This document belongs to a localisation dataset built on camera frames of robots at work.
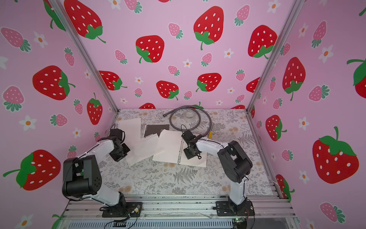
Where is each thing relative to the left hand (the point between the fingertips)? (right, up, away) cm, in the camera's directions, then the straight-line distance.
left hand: (126, 154), depth 93 cm
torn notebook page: (+10, +3, +5) cm, 11 cm away
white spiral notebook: (+30, +6, +9) cm, 32 cm away
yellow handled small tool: (+57, +12, +11) cm, 60 cm away
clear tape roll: (+42, +27, +25) cm, 56 cm away
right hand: (+44, +1, +2) cm, 44 cm away
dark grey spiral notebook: (+13, +16, +15) cm, 25 cm away
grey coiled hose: (+27, +31, +27) cm, 49 cm away
